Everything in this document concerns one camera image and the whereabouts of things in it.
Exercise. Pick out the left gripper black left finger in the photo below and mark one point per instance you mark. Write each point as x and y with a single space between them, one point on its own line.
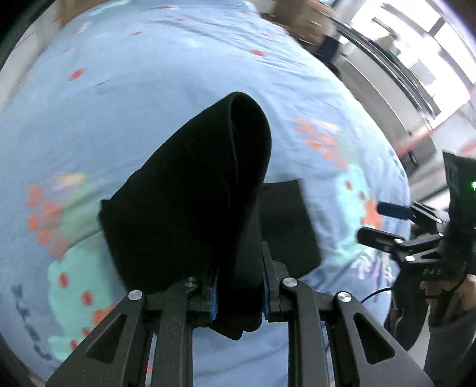
146 340

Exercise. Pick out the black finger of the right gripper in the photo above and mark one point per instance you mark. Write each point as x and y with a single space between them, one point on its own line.
418 213
400 249

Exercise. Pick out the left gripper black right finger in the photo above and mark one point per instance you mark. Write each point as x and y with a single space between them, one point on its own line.
333 340

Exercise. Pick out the black pants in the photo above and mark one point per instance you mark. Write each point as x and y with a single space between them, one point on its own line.
200 207

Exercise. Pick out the right hand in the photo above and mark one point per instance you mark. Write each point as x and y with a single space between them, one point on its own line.
449 300

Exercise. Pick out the dark blue bag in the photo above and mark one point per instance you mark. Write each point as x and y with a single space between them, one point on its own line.
328 50

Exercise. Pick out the wooden dresser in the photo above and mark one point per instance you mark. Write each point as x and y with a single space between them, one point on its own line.
308 22

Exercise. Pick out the blue patterned bed sheet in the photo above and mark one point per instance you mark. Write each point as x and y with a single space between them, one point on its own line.
113 86

